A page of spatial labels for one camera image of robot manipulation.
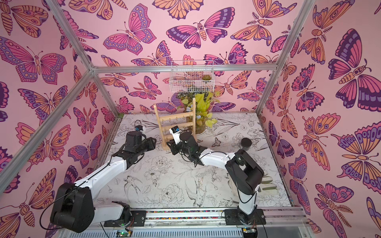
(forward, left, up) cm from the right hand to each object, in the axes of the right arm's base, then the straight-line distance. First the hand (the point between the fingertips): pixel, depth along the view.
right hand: (169, 139), depth 86 cm
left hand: (+1, +8, -1) cm, 8 cm away
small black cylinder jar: (+8, -49, -14) cm, 52 cm away
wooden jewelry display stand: (-3, +2, -1) cm, 4 cm away
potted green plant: (+18, -20, -1) cm, 27 cm away
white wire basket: (+37, -12, +18) cm, 43 cm away
